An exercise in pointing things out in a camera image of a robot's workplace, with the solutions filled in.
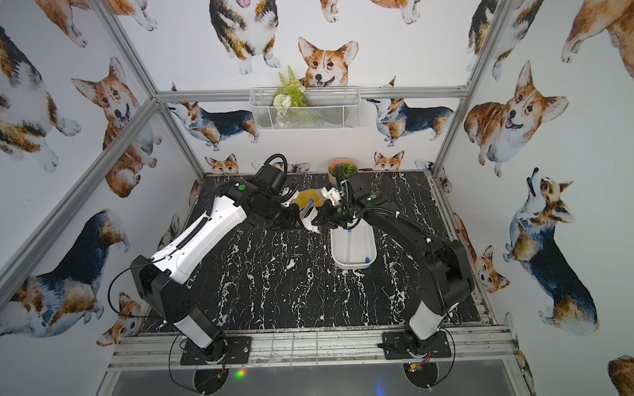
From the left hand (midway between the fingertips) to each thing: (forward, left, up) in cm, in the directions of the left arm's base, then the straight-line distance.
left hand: (307, 224), depth 75 cm
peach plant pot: (+46, -17, -21) cm, 53 cm away
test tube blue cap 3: (-2, -21, -23) cm, 31 cm away
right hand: (+2, 0, -2) cm, 3 cm away
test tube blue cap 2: (+6, -15, -24) cm, 29 cm away
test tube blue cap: (+8, 0, -2) cm, 9 cm away
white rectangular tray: (+4, -17, -23) cm, 29 cm away
